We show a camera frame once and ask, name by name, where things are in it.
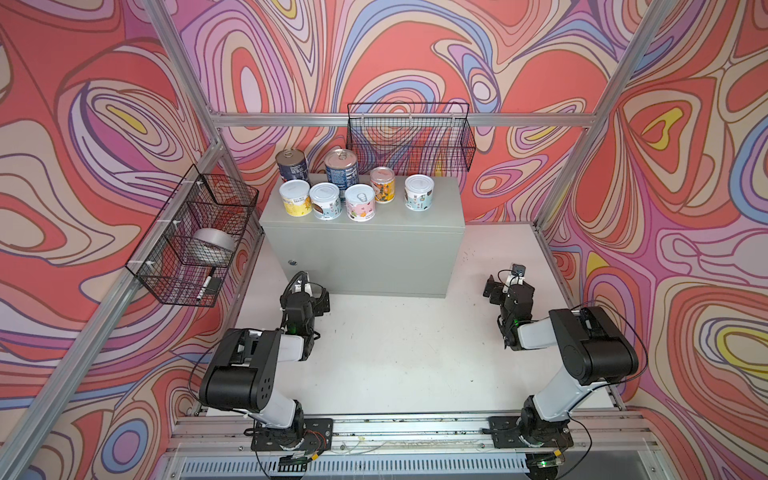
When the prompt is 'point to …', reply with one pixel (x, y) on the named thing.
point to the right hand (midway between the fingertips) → (506, 283)
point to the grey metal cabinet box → (400, 251)
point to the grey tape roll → (211, 246)
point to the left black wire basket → (161, 269)
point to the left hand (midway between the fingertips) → (310, 287)
